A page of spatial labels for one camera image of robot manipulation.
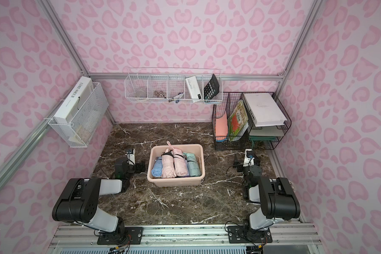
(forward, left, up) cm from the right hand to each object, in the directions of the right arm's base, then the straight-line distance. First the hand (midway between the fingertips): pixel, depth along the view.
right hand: (244, 153), depth 90 cm
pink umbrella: (-13, +41, +4) cm, 43 cm away
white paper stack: (+22, -13, +12) cm, 29 cm away
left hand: (-1, +63, -4) cm, 63 cm away
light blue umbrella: (-13, +46, +4) cm, 48 cm away
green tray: (+11, -10, -1) cm, 15 cm away
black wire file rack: (+16, -4, +9) cm, 19 cm away
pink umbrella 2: (-8, +35, +3) cm, 36 cm away
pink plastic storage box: (-1, +50, +3) cm, 50 cm away
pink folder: (+27, +10, -8) cm, 30 cm away
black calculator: (+29, +18, +22) cm, 41 cm away
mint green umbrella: (-9, +28, -1) cm, 30 cm away
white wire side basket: (-1, +84, +21) cm, 86 cm away
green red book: (+21, 0, +3) cm, 22 cm away
